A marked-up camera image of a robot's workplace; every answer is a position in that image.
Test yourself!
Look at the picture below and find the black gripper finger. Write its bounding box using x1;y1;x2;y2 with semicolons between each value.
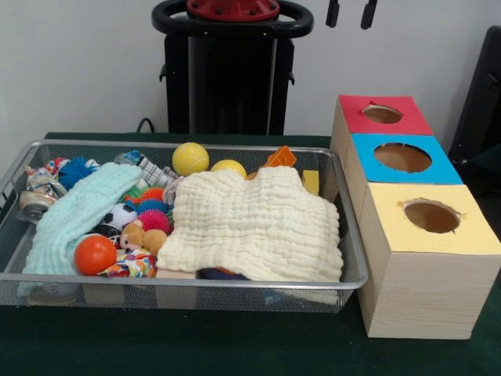
359;0;379;31
325;0;341;28

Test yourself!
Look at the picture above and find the wooden three-hole box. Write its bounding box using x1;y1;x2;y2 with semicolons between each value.
330;93;501;340

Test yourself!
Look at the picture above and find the metal mesh bin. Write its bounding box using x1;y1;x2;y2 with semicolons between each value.
0;139;369;315

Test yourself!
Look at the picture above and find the black flat panel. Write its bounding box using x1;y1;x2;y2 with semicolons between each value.
448;25;501;165

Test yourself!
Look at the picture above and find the orange plastic toy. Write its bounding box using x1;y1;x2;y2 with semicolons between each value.
246;145;297;180

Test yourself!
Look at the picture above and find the yellow block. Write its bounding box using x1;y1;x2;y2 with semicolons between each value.
302;169;321;196

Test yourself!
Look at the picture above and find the plain yellow ball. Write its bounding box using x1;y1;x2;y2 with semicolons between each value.
210;159;248;181

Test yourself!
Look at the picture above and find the yellow ball with seam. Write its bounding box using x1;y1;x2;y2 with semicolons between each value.
171;142;211;176

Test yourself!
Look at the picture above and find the cream muslin cloth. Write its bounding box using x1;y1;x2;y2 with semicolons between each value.
155;165;344;283

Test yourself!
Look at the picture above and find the pink spiky ball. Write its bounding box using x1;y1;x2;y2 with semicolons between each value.
137;209;173;235

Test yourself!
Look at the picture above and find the brown plush toy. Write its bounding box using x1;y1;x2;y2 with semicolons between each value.
119;219;168;255

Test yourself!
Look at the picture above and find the large blue spiky ball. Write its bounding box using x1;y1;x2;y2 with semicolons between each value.
57;156;102;192

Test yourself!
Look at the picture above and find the mint green muslin cloth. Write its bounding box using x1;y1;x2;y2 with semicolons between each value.
17;161;144;297

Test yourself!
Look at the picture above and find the orange ball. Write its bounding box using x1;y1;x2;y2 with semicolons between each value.
74;234;118;277

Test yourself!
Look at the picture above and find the dark green table cloth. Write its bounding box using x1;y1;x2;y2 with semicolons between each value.
0;132;501;376

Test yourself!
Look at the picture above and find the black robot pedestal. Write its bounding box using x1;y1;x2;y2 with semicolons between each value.
151;0;315;136

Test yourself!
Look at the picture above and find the black looped cable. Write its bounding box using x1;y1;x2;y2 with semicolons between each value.
135;116;157;134

